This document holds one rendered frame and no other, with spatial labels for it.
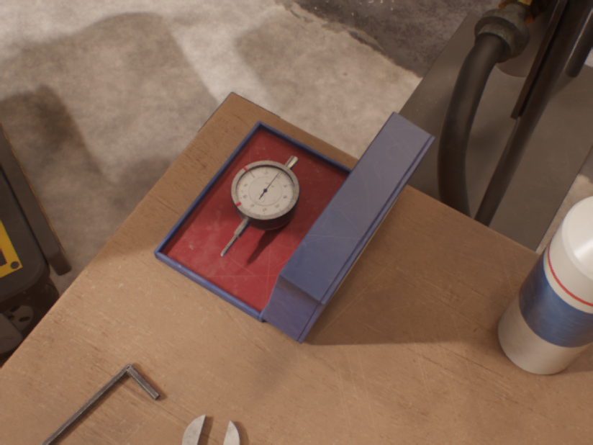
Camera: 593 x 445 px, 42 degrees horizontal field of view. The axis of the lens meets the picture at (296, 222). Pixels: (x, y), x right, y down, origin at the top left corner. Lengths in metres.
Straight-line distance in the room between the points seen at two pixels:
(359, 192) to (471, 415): 0.20
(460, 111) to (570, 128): 0.57
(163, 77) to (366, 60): 0.35
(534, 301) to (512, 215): 0.69
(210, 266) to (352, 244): 0.16
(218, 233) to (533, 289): 0.27
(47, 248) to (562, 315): 0.55
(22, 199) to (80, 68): 0.55
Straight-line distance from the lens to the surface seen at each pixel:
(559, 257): 0.51
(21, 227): 0.89
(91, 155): 1.31
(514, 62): 1.07
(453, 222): 0.69
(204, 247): 0.67
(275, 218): 0.64
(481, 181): 1.27
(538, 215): 1.26
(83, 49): 1.45
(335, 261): 0.53
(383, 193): 0.56
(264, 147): 0.71
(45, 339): 0.67
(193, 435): 0.61
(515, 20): 0.86
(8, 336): 1.09
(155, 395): 0.62
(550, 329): 0.57
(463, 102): 0.81
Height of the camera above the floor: 1.07
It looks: 62 degrees down
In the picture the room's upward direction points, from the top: straight up
